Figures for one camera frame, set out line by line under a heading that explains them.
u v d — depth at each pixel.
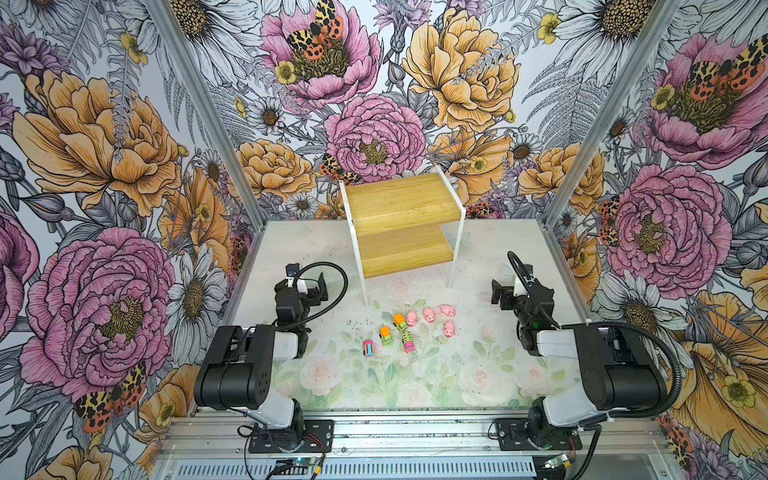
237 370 0.46
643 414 0.45
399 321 0.92
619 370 0.46
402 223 0.76
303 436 0.73
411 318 0.94
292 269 0.78
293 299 0.72
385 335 0.89
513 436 0.74
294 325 0.68
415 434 0.76
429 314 0.94
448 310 0.96
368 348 0.86
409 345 0.87
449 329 0.92
